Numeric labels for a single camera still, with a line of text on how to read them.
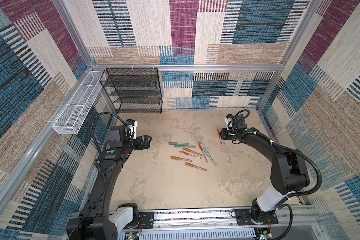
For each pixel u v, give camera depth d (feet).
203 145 3.26
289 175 1.52
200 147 3.26
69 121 3.01
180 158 3.08
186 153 3.17
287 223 2.31
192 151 3.17
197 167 2.94
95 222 1.23
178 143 3.31
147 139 2.35
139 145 2.26
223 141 3.35
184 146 3.26
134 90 3.64
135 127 2.32
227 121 2.84
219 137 3.06
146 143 2.31
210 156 3.09
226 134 2.71
